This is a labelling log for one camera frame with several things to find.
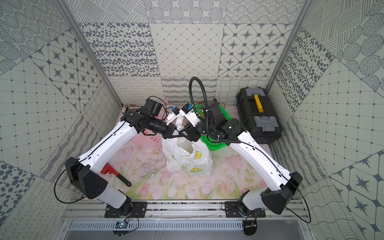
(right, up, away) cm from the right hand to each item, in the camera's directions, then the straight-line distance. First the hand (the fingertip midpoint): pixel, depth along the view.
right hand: (185, 131), depth 67 cm
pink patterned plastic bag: (-47, +14, +52) cm, 71 cm away
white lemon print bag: (-2, -11, +2) cm, 12 cm away
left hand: (0, -3, +2) cm, 3 cm away
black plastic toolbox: (+45, +8, +25) cm, 52 cm away
